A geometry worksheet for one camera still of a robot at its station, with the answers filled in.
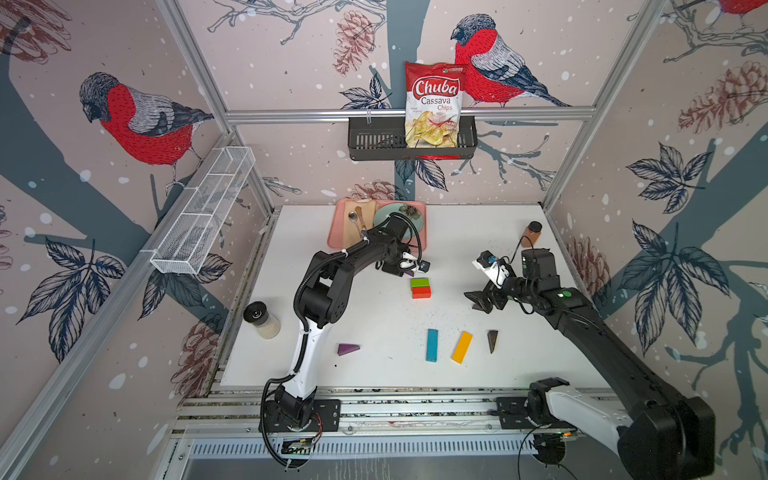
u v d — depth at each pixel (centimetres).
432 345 85
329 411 74
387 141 107
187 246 71
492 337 85
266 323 82
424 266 89
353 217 117
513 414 73
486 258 68
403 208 118
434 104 84
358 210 121
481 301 71
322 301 58
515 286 67
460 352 84
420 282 97
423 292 94
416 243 88
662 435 37
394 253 87
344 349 83
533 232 103
